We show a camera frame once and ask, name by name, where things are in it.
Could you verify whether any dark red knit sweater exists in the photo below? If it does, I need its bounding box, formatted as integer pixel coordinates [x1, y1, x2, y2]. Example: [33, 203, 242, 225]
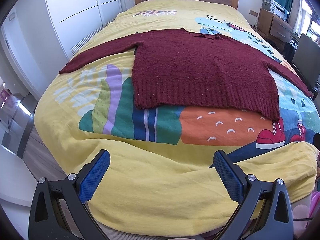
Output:
[61, 29, 310, 121]

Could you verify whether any yellow dinosaur print bedspread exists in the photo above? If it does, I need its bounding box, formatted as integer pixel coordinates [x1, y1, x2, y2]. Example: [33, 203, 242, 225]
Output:
[35, 0, 319, 237]

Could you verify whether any grey chair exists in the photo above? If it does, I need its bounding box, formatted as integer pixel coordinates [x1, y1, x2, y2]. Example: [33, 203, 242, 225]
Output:
[291, 34, 319, 94]

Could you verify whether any white wardrobe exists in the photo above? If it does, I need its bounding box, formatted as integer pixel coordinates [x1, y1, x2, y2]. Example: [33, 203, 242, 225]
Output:
[46, 0, 122, 59]

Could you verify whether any wooden drawer cabinet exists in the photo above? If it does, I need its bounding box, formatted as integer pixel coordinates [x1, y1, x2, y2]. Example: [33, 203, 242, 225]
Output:
[257, 8, 292, 53]

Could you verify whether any printer on cabinet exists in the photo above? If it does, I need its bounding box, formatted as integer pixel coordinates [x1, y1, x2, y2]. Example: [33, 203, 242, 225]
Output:
[261, 0, 289, 21]

